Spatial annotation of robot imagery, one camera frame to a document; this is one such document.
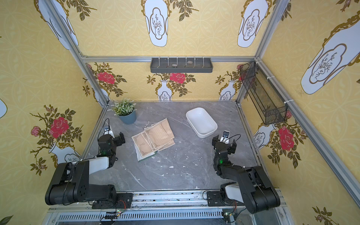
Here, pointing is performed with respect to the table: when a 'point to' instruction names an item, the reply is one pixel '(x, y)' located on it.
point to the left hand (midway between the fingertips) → (115, 133)
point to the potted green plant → (125, 108)
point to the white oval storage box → (201, 122)
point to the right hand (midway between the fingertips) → (226, 137)
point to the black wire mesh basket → (269, 102)
